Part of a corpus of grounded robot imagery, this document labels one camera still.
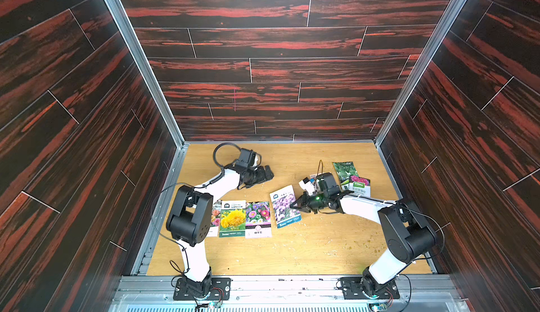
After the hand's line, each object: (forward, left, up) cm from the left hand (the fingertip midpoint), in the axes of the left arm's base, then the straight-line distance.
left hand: (268, 177), depth 95 cm
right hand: (-12, -11, -3) cm, 17 cm away
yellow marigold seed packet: (-17, +15, -8) cm, 24 cm away
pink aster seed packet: (-17, +4, -9) cm, 20 cm away
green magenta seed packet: (+1, -46, -9) cm, 47 cm away
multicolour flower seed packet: (-22, +23, -9) cm, 33 cm away
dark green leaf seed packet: (+11, -39, -9) cm, 42 cm away
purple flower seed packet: (-10, -6, -3) cm, 12 cm away
